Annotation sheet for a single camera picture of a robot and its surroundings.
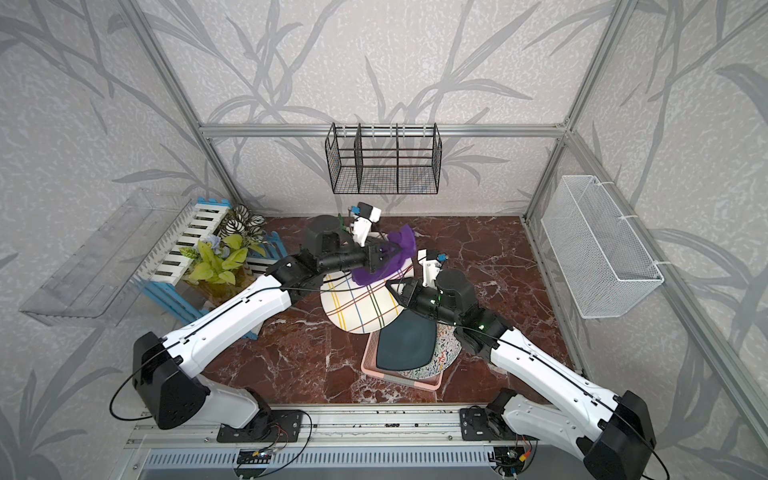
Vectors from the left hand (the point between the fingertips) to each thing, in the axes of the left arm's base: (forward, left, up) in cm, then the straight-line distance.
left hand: (401, 251), depth 69 cm
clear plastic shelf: (-9, +67, -2) cm, 68 cm away
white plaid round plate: (-10, +10, -9) cm, 17 cm away
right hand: (-6, +4, -5) cm, 9 cm away
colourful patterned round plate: (-14, -13, -24) cm, 30 cm away
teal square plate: (-9, -2, -33) cm, 34 cm away
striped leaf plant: (+14, +44, -7) cm, 46 cm away
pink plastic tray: (-17, +8, -31) cm, 36 cm away
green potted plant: (+3, +49, -11) cm, 50 cm away
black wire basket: (+48, +6, -8) cm, 49 cm away
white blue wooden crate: (-3, +57, -6) cm, 57 cm away
